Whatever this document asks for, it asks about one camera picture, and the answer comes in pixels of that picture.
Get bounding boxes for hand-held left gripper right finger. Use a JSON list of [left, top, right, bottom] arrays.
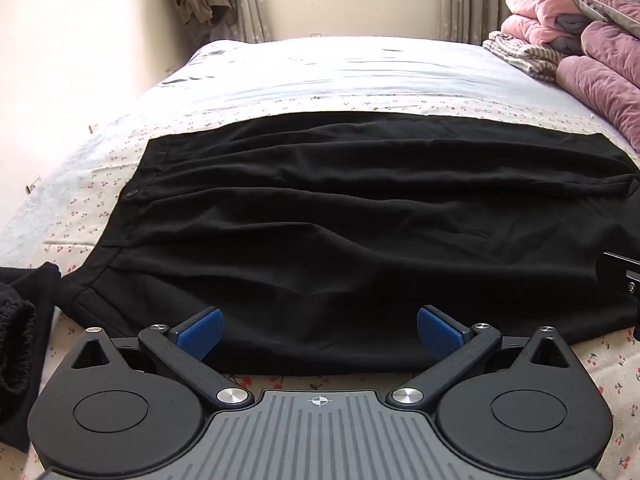
[[390, 304, 577, 408]]

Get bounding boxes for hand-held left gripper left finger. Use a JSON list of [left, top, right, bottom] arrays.
[[70, 307, 254, 408]]

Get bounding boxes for black pants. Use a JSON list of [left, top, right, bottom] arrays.
[[59, 111, 640, 377]]

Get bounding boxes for black garment with elastic cuff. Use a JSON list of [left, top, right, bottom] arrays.
[[0, 261, 63, 453]]

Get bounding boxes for purple quilt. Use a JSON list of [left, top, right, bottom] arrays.
[[555, 0, 640, 157]]

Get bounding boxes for striped folded cloth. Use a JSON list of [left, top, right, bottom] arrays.
[[482, 30, 567, 84]]

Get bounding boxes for pink quilt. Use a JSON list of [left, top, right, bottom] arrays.
[[500, 0, 601, 54]]

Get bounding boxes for cherry print bed sheet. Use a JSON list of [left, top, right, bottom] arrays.
[[0, 35, 640, 480]]

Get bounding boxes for grey dotted curtain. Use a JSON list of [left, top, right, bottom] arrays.
[[231, 0, 274, 44], [437, 0, 517, 44]]

